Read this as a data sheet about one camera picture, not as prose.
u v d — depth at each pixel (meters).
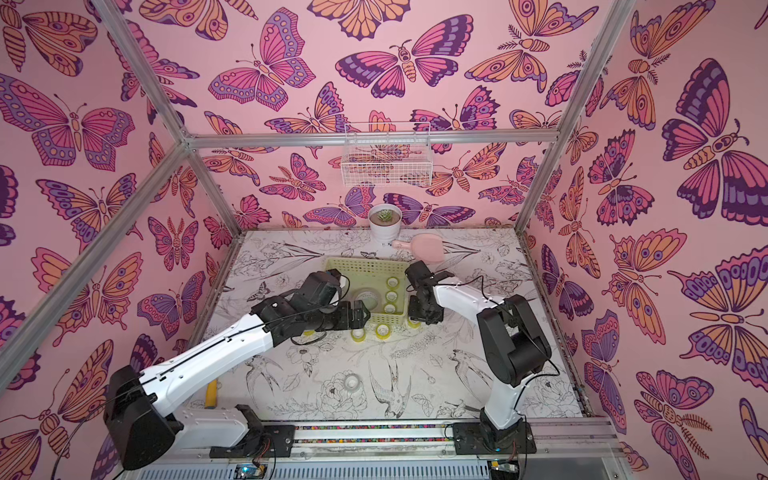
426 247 1.17
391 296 1.00
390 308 0.96
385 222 1.09
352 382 0.82
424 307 0.79
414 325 0.94
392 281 1.03
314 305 0.58
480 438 0.72
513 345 0.48
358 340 0.91
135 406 0.38
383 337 0.92
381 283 1.03
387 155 0.95
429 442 0.75
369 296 1.00
